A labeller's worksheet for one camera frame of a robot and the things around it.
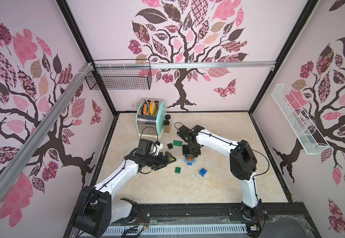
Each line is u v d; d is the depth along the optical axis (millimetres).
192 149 760
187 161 878
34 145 517
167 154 739
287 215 727
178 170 875
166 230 697
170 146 984
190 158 871
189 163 897
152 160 711
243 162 509
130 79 670
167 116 1069
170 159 742
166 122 1012
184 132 730
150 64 901
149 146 693
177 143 1004
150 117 944
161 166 726
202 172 852
